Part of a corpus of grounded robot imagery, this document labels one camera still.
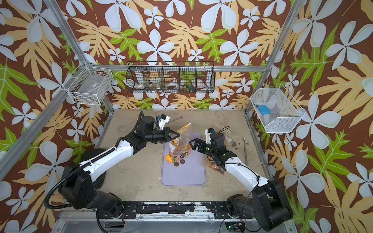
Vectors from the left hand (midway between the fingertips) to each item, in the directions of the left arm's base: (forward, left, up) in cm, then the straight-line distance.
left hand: (180, 133), depth 75 cm
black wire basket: (+42, +8, +7) cm, 44 cm away
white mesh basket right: (+15, -57, +2) cm, 59 cm away
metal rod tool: (+13, -45, -25) cm, 52 cm away
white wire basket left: (+28, +55, +10) cm, 63 cm away
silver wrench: (+33, +1, -24) cm, 41 cm away
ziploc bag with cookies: (-3, +1, -9) cm, 9 cm away
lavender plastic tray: (-12, -7, -24) cm, 28 cm away
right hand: (+1, -7, -11) cm, 13 cm away
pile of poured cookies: (-5, +3, -23) cm, 24 cm away
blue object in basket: (+16, -49, +2) cm, 52 cm away
